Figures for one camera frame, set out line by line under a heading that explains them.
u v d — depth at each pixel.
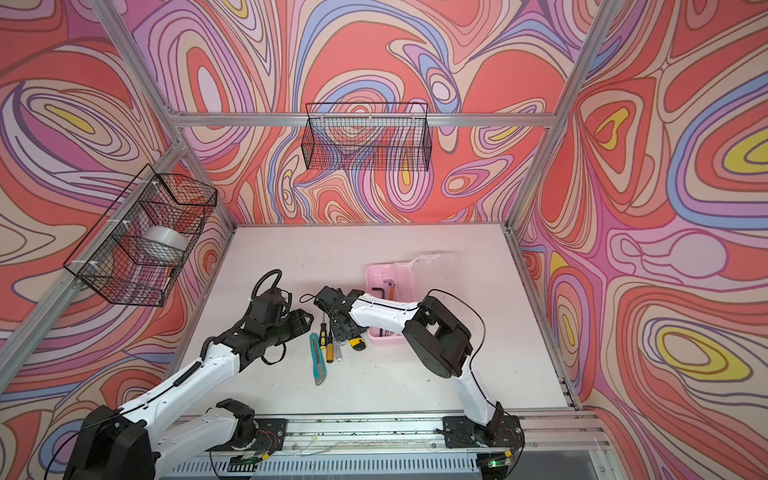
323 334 0.89
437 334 0.55
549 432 0.76
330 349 0.86
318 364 0.84
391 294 0.99
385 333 0.91
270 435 0.73
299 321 0.75
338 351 0.87
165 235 0.74
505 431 0.72
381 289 0.99
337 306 0.69
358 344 0.88
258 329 0.64
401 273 0.97
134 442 0.39
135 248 0.68
